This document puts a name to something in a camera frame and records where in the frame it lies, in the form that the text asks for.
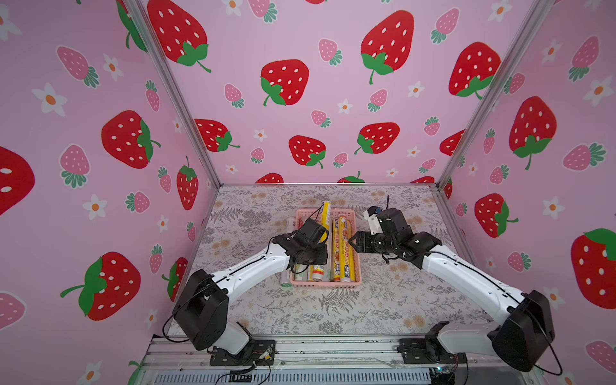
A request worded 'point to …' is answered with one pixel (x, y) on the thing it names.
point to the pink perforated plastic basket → (332, 285)
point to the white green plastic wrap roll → (304, 275)
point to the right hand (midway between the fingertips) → (362, 235)
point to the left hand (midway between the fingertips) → (327, 254)
